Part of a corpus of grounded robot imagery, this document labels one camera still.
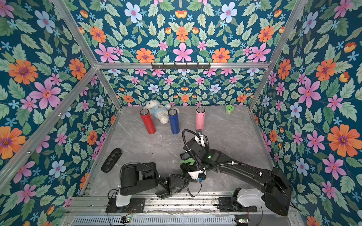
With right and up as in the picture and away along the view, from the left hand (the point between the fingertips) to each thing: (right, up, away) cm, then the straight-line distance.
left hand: (195, 157), depth 81 cm
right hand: (+1, +8, 0) cm, 8 cm away
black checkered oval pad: (-53, -4, +6) cm, 53 cm away
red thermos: (-32, +22, +12) cm, 41 cm away
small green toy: (+28, +30, +31) cm, 52 cm away
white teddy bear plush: (-27, +29, +26) cm, 47 cm away
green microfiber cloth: (-3, -1, -4) cm, 5 cm away
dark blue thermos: (-14, +22, +10) cm, 28 cm away
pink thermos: (+3, +27, +8) cm, 28 cm away
